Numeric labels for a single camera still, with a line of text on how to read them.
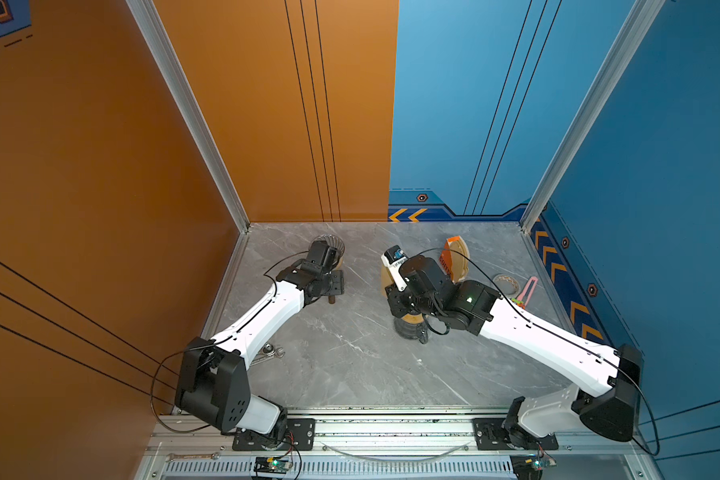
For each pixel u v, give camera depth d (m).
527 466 0.70
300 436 0.74
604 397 0.41
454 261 1.00
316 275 0.65
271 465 0.71
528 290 0.99
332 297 0.94
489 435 0.72
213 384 0.42
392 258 0.61
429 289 0.51
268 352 0.87
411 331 0.87
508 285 1.02
